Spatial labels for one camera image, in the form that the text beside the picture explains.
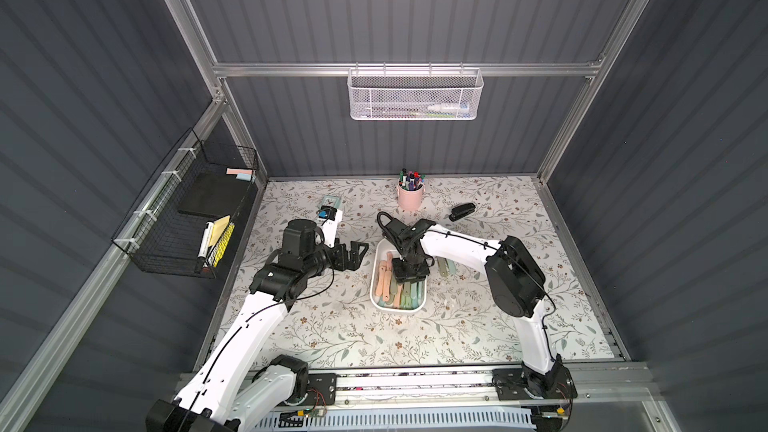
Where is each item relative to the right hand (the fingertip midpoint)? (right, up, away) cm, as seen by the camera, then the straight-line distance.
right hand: (404, 281), depth 90 cm
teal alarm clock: (-27, +25, +22) cm, 43 cm away
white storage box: (-1, -5, -3) cm, 6 cm away
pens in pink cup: (+3, +31, +12) cm, 34 cm away
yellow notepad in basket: (-40, +17, -27) cm, 52 cm away
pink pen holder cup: (+3, +25, +18) cm, 31 cm away
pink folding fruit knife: (-6, +1, 0) cm, 6 cm away
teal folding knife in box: (+3, -3, -3) cm, 5 cm away
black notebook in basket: (-50, +26, -13) cm, 58 cm away
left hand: (-14, +13, -15) cm, 25 cm away
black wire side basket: (-55, +18, -18) cm, 60 cm away
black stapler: (+21, +21, +16) cm, 34 cm away
